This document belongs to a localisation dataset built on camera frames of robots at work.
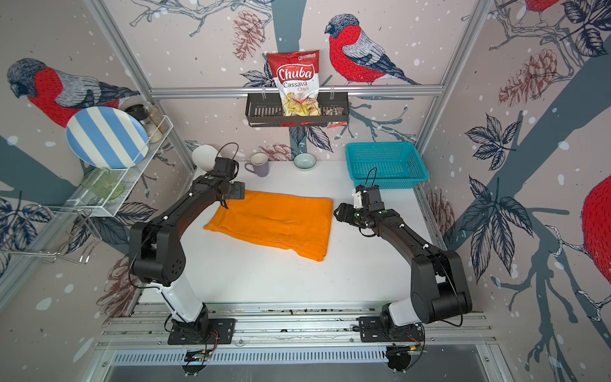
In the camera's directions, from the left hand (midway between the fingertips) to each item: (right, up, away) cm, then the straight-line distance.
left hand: (235, 185), depth 93 cm
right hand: (+42, -11, -3) cm, 44 cm away
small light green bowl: (+27, +12, +25) cm, 39 cm away
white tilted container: (-19, +12, +13) cm, 26 cm away
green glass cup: (-32, +1, -24) cm, 40 cm away
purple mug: (+6, +11, +18) cm, 22 cm away
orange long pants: (+26, -17, +5) cm, 31 cm away
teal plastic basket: (+72, +10, +29) cm, 78 cm away
